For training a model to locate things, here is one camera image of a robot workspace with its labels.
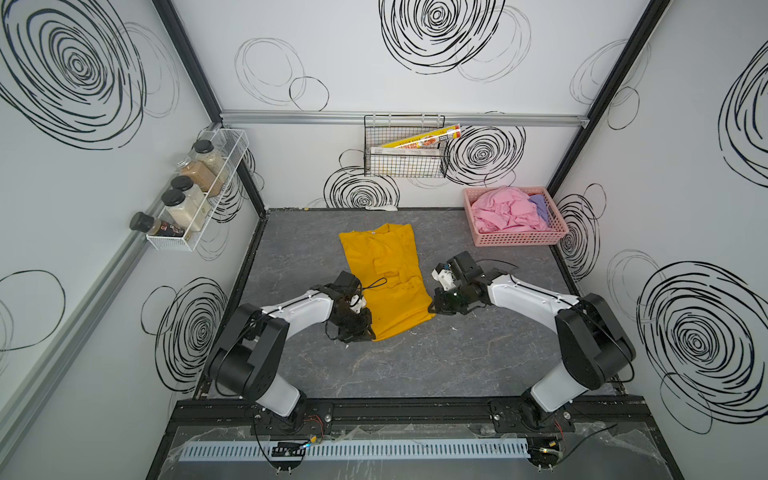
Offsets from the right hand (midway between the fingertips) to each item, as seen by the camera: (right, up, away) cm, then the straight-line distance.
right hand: (431, 309), depth 87 cm
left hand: (-17, -8, -2) cm, 19 cm away
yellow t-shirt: (-13, +12, +16) cm, 24 cm away
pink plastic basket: (+49, +24, +21) cm, 59 cm away
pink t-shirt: (+31, +32, +21) cm, 49 cm away
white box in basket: (-8, +45, 0) cm, 45 cm away
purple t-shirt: (+46, +35, +27) cm, 64 cm away
